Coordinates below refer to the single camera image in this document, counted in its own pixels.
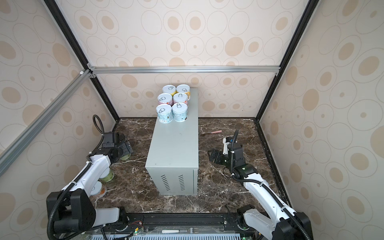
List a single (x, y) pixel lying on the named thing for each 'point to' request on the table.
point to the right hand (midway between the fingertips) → (214, 152)
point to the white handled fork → (191, 230)
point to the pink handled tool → (217, 131)
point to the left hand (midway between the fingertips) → (126, 146)
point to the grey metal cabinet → (173, 159)
